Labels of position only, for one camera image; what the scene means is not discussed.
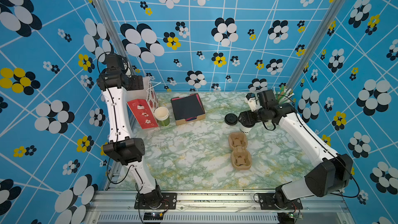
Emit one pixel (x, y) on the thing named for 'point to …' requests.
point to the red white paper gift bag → (143, 106)
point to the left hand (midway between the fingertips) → (132, 81)
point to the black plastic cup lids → (230, 119)
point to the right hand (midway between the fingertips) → (248, 116)
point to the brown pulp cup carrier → (241, 157)
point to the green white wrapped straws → (283, 96)
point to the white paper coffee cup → (244, 129)
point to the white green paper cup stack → (161, 114)
